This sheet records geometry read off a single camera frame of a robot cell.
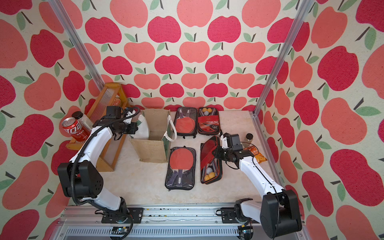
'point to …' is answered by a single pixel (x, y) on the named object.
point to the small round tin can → (116, 102)
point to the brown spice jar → (249, 138)
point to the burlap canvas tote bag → (156, 130)
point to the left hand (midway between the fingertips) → (138, 129)
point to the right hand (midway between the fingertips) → (215, 154)
